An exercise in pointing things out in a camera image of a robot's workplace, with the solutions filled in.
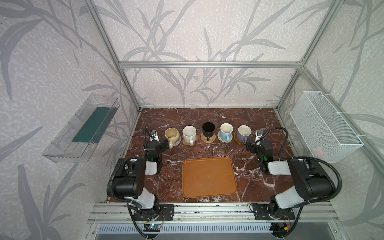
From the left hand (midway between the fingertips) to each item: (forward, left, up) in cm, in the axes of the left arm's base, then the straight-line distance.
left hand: (159, 133), depth 94 cm
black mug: (+3, -31, +1) cm, 32 cm away
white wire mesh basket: (-13, -81, +27) cm, 86 cm away
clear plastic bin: (-20, +26, +24) cm, 40 cm away
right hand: (0, -63, -1) cm, 63 cm away
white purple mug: (+4, -56, -4) cm, 56 cm away
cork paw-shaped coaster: (-6, -19, -2) cm, 20 cm away
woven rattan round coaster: (+1, -33, -7) cm, 34 cm away
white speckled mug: (+2, -19, -5) cm, 20 cm away
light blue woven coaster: (-2, -11, -8) cm, 14 cm away
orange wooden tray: (-24, -31, -8) cm, 40 cm away
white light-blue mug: (+2, -43, +1) cm, 43 cm away
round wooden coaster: (0, -51, -8) cm, 52 cm away
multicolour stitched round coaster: (+2, -39, -8) cm, 40 cm away
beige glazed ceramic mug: (+2, -7, -6) cm, 10 cm away
